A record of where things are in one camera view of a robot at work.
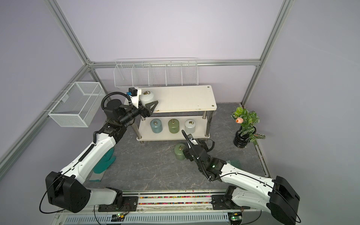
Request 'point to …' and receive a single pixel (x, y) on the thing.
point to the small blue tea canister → (156, 125)
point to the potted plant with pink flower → (247, 133)
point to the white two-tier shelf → (186, 108)
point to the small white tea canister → (190, 126)
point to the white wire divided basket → (155, 71)
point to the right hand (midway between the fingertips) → (192, 142)
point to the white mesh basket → (78, 107)
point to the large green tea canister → (178, 149)
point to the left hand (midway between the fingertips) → (153, 99)
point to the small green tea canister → (174, 126)
